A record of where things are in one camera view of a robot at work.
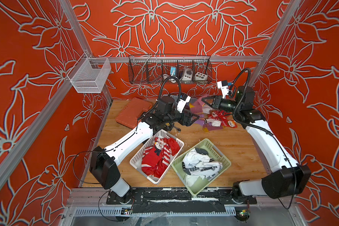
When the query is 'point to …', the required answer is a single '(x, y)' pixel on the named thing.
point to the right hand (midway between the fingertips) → (200, 99)
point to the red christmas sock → (174, 146)
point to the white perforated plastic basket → (136, 162)
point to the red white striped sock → (167, 151)
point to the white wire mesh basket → (89, 75)
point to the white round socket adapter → (187, 75)
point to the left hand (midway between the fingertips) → (193, 112)
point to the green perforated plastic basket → (196, 184)
